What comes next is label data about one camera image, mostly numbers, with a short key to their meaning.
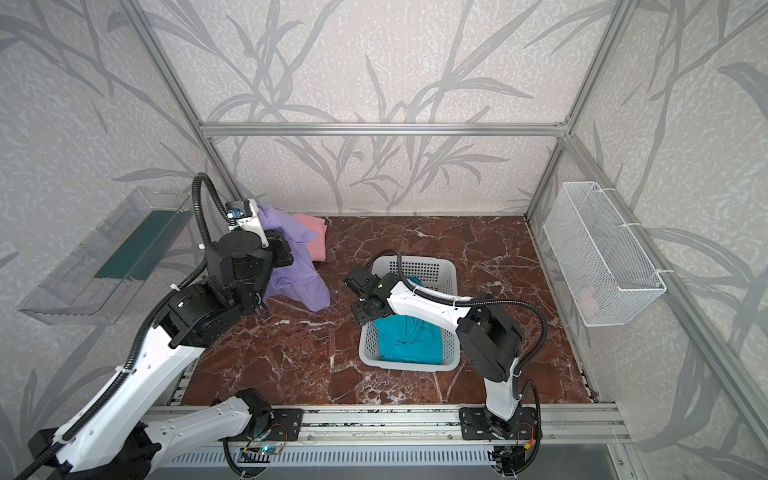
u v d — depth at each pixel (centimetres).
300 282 72
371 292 64
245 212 49
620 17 71
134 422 39
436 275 97
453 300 52
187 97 87
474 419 74
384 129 99
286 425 73
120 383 37
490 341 47
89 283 63
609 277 61
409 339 84
